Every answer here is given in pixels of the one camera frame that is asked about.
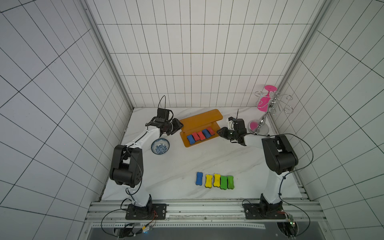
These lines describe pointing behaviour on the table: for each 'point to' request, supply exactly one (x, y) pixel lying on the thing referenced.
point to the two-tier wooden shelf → (200, 127)
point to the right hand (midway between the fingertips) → (213, 131)
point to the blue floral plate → (160, 146)
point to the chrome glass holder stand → (274, 103)
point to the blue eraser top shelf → (199, 179)
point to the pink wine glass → (263, 103)
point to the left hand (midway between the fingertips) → (180, 128)
